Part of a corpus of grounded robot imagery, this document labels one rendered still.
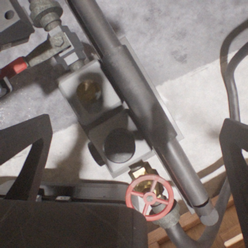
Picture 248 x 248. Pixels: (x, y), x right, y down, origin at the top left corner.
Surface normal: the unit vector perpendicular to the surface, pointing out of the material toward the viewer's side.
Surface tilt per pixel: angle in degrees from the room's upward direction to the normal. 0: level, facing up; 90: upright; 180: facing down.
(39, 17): 82
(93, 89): 16
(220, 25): 0
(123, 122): 0
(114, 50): 0
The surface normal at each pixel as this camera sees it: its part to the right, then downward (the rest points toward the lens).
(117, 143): -0.03, 0.09
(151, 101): 0.35, -0.14
